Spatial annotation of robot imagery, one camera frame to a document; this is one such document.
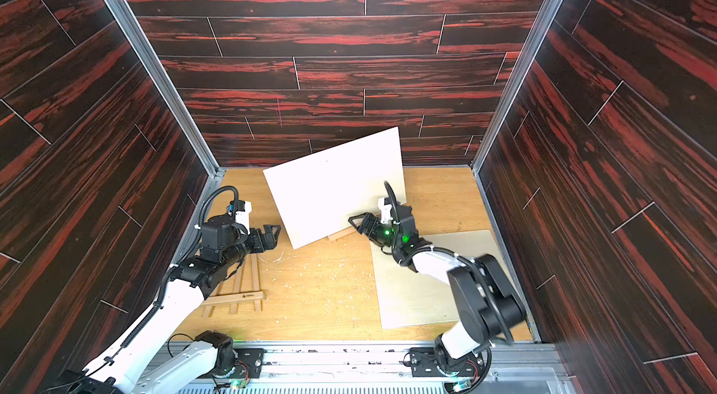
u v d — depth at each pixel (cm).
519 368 74
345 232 95
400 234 70
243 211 70
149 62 85
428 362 74
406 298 88
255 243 70
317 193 80
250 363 74
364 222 78
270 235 72
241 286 88
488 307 44
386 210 83
